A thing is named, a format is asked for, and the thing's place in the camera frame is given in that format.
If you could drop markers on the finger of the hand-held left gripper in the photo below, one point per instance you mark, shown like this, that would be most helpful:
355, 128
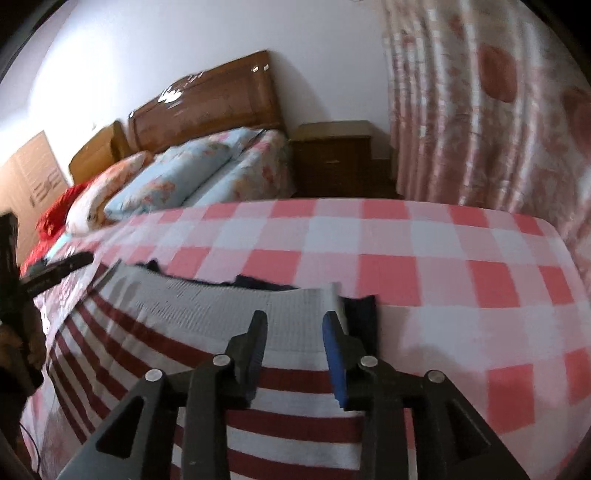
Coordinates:
55, 272

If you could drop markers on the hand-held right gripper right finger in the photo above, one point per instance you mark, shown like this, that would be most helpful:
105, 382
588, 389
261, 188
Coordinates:
334, 364

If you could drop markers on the red and white striped sweater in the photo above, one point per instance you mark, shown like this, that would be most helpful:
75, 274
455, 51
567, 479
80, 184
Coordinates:
291, 332

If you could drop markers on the person's left forearm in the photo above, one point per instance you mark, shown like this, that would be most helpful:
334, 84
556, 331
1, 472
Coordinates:
9, 339

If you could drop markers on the large wooden headboard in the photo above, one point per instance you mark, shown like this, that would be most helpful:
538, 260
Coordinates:
217, 101

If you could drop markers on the small wooden headboard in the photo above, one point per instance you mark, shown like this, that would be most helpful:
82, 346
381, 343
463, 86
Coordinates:
97, 154

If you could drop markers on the red blanket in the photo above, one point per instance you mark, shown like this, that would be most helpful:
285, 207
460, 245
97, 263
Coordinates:
51, 217

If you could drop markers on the pink floral curtain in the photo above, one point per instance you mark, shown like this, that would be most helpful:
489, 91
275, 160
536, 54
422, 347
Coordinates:
485, 115

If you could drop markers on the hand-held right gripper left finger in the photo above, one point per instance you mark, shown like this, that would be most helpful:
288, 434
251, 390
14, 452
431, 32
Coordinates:
251, 369

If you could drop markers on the cardboard sheet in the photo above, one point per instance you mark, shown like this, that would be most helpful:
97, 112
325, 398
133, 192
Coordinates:
32, 170

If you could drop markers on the pink checked bed sheet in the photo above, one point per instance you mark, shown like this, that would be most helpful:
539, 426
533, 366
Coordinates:
415, 277

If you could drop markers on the wooden nightstand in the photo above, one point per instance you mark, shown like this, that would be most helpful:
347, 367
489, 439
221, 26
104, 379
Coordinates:
337, 161

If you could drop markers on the light blue floral pillow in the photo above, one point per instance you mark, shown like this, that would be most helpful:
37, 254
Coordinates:
175, 177

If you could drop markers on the orange floral pillow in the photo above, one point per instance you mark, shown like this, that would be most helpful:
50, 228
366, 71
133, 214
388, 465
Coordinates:
106, 189

